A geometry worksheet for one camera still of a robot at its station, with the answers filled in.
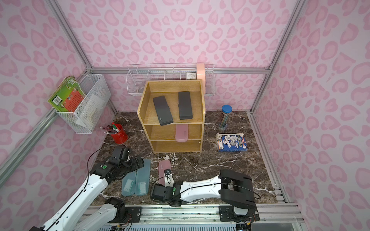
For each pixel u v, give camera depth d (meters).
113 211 0.61
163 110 0.76
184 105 0.77
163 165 0.89
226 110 0.95
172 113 0.75
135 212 0.74
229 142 0.98
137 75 0.96
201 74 0.81
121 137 0.96
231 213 0.73
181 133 0.85
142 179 0.84
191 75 0.92
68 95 0.72
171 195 0.59
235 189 0.46
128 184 0.82
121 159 0.61
